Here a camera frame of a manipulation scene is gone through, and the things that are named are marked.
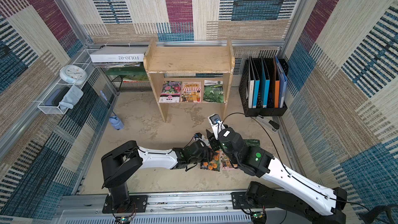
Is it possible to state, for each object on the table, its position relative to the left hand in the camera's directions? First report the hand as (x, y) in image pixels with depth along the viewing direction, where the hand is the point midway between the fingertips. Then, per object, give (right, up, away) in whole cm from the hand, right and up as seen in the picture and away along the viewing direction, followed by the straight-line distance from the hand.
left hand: (212, 153), depth 86 cm
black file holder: (+22, +37, +20) cm, 48 cm away
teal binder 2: (+29, +39, -1) cm, 48 cm away
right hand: (-2, +17, -18) cm, 25 cm away
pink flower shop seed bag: (+7, -4, 0) cm, 8 cm away
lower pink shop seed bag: (-12, +34, +4) cm, 36 cm away
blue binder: (+38, +41, -1) cm, 56 cm away
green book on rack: (-45, +45, +8) cm, 64 cm away
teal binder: (+24, +37, 0) cm, 44 cm away
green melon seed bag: (+1, +34, +3) cm, 34 cm away
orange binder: (+35, +37, 0) cm, 51 cm away
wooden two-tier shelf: (-15, +49, +29) cm, 59 cm away
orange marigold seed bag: (0, -5, -2) cm, 5 cm away
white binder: (+21, +36, +1) cm, 42 cm away
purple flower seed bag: (-24, +34, +4) cm, 41 cm away
